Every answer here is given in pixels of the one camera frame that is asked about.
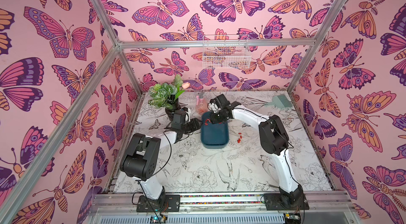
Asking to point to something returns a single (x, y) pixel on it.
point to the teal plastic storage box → (215, 136)
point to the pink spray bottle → (201, 103)
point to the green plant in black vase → (164, 95)
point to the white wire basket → (226, 52)
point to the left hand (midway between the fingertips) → (202, 122)
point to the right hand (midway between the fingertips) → (207, 121)
